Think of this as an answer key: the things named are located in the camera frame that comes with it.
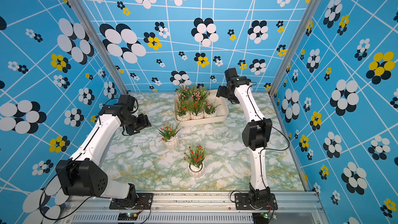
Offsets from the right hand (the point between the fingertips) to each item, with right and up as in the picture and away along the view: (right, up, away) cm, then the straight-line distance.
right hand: (228, 96), depth 94 cm
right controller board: (+11, -57, -25) cm, 63 cm away
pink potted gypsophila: (-18, +2, +5) cm, 18 cm away
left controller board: (-51, -58, -22) cm, 80 cm away
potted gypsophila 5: (-33, -21, -12) cm, 41 cm away
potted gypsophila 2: (-27, -7, -1) cm, 28 cm away
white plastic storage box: (-2, -10, +13) cm, 17 cm away
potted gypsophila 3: (-19, -8, -1) cm, 21 cm away
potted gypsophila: (-27, +1, +5) cm, 28 cm away
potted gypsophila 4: (-11, -8, -1) cm, 14 cm away
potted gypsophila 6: (-19, -33, -19) cm, 43 cm away
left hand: (-45, -16, -12) cm, 49 cm away
